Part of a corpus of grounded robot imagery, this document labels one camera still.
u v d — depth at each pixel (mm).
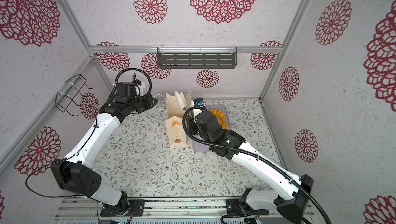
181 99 686
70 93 779
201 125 476
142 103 681
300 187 381
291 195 381
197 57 919
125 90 574
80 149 442
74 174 411
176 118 782
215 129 480
